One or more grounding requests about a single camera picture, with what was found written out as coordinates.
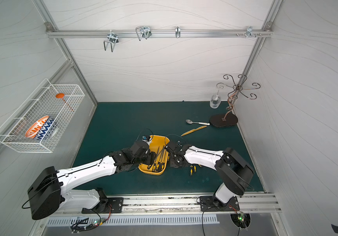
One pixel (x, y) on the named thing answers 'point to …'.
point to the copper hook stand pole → (241, 79)
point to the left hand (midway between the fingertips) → (153, 155)
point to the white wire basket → (45, 103)
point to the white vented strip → (134, 220)
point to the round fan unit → (241, 220)
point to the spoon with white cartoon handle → (189, 121)
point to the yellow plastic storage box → (158, 145)
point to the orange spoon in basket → (61, 95)
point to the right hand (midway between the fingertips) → (174, 163)
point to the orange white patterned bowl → (40, 128)
